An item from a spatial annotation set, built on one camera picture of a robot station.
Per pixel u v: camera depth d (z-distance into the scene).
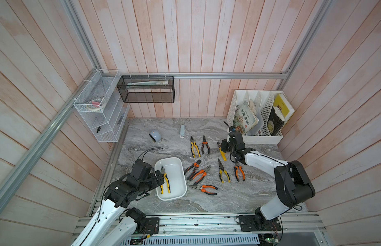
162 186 0.65
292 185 0.46
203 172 0.90
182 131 1.07
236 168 0.93
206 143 1.04
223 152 0.95
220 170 0.92
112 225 0.45
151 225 0.73
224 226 0.74
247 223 0.73
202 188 0.84
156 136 1.01
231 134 0.73
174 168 0.92
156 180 0.65
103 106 0.73
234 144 0.72
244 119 0.99
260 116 0.93
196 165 0.94
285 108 0.89
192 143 1.04
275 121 0.96
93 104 0.74
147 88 1.03
